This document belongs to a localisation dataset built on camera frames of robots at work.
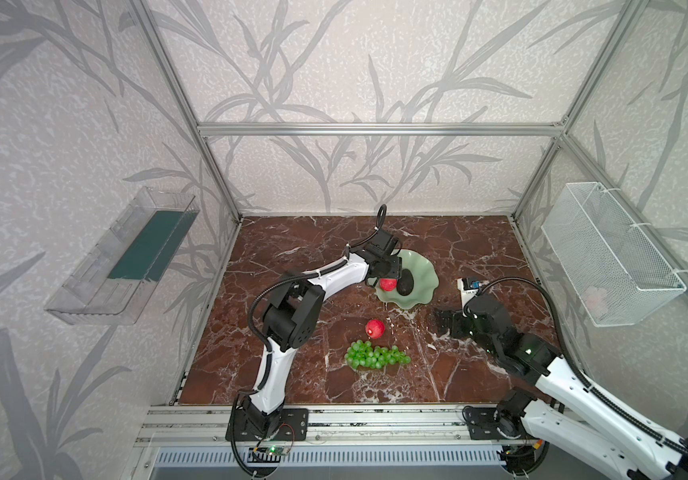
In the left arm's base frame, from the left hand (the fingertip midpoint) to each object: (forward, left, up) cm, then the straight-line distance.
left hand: (398, 260), depth 96 cm
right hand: (-18, -12, +8) cm, 22 cm away
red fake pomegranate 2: (-21, +8, -4) cm, 23 cm away
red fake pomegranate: (-7, +3, -4) cm, 9 cm away
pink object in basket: (-21, -46, +14) cm, 52 cm away
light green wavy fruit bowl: (-4, -9, -6) cm, 12 cm away
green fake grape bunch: (-28, +12, -5) cm, 31 cm away
